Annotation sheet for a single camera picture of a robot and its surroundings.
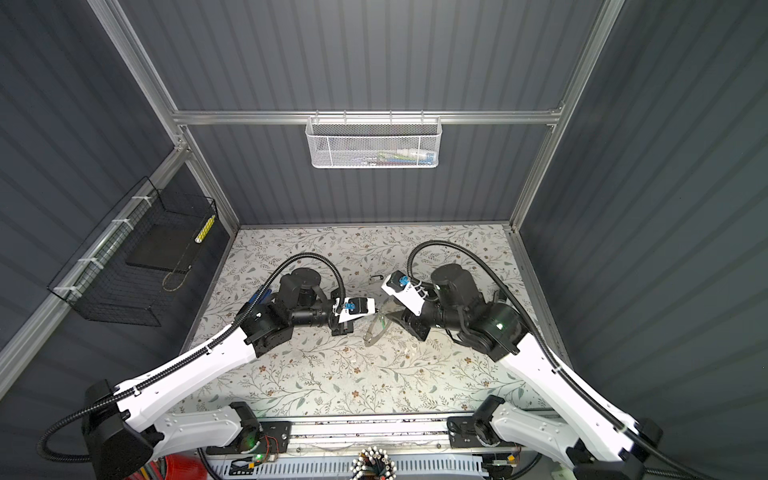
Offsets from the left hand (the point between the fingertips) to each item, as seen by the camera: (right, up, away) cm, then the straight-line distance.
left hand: (375, 304), depth 69 cm
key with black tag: (+1, +3, +36) cm, 36 cm away
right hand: (+5, 0, -3) cm, 6 cm away
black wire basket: (-61, +7, +2) cm, 61 cm away
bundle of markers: (0, -28, -13) cm, 31 cm away
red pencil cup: (-45, -39, +1) cm, 59 cm away
